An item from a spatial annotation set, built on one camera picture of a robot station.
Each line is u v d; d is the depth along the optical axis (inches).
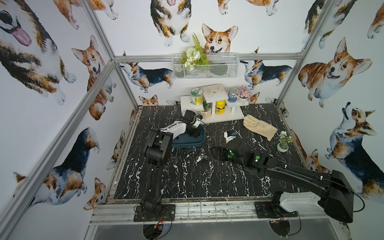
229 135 27.6
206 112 42.0
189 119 33.3
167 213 29.5
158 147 22.6
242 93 36.7
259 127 42.3
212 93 38.5
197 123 37.5
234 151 22.8
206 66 33.2
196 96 37.7
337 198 15.5
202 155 37.1
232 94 38.5
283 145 36.4
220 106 42.9
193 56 31.3
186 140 40.3
